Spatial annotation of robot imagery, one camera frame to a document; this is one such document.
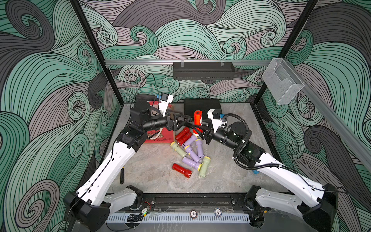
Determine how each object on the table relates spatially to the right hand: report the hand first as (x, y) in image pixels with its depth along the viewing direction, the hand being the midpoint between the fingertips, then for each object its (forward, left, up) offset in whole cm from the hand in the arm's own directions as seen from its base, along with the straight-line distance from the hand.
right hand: (193, 124), depth 62 cm
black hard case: (+41, -1, -30) cm, 50 cm away
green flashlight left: (+7, +10, -33) cm, 35 cm away
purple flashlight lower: (-5, -1, -34) cm, 34 cm away
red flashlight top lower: (+12, +4, -33) cm, 35 cm away
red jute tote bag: (+8, +19, -22) cm, 30 cm away
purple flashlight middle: (+1, -2, -33) cm, 33 cm away
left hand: (+2, +3, +5) cm, 6 cm away
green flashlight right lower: (-7, -7, -33) cm, 34 cm away
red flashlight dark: (-10, +3, -32) cm, 34 cm away
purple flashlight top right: (+5, -6, -33) cm, 34 cm away
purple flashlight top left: (+10, 0, -33) cm, 34 cm away
